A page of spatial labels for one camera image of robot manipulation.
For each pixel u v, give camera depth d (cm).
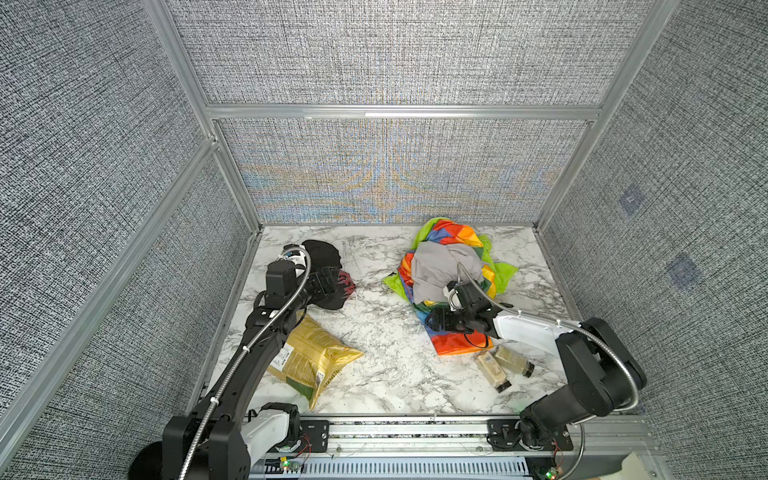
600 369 45
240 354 49
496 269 103
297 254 70
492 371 80
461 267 86
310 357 78
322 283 72
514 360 82
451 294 85
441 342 88
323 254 106
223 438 39
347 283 97
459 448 73
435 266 94
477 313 71
